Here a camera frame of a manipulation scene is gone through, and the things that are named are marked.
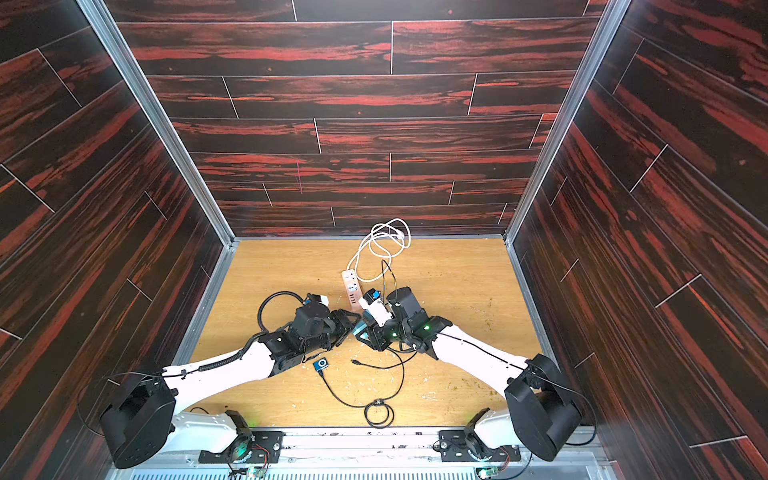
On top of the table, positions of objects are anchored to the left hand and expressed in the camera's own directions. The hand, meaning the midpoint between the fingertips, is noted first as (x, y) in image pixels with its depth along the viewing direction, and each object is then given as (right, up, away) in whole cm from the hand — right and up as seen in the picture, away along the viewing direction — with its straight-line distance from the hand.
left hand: (363, 322), depth 81 cm
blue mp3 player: (-13, -13, +5) cm, 19 cm away
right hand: (+1, -2, +2) cm, 3 cm away
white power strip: (-5, +8, +20) cm, 22 cm away
